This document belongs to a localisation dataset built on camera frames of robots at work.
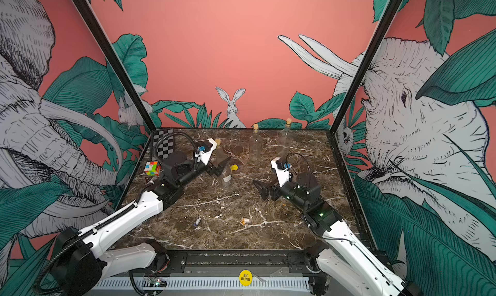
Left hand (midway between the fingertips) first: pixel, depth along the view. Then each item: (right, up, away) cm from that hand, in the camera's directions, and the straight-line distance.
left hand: (221, 145), depth 73 cm
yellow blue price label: (+3, -10, +17) cm, 20 cm away
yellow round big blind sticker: (+9, -49, -2) cm, 50 cm away
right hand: (+16, -10, -3) cm, 19 cm away
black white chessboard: (-38, 0, +35) cm, 51 cm away
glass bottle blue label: (+32, 0, +41) cm, 52 cm away
